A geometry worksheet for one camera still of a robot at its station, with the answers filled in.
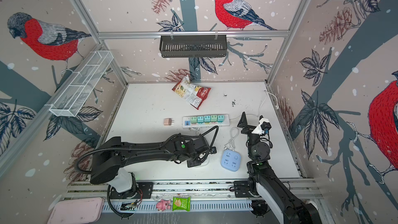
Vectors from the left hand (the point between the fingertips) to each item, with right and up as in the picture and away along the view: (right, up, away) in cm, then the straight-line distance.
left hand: (198, 157), depth 78 cm
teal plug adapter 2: (+5, +18, +14) cm, 23 cm away
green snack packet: (-7, -17, -10) cm, 21 cm away
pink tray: (-54, -19, -12) cm, 58 cm away
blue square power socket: (+17, -2, +2) cm, 17 cm away
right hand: (+26, +22, -4) cm, 34 cm away
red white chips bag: (-5, +33, +30) cm, 45 cm away
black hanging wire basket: (-5, +67, +28) cm, 72 cm away
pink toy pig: (-16, -17, -10) cm, 26 cm away
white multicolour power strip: (-8, +14, +16) cm, 23 cm away
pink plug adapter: (-20, +15, +19) cm, 32 cm away
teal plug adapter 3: (+13, +18, +14) cm, 26 cm away
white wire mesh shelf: (-60, +30, -7) cm, 67 cm away
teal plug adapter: (+1, +18, +14) cm, 22 cm away
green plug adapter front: (-3, +17, +14) cm, 22 cm away
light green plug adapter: (+9, +18, +14) cm, 24 cm away
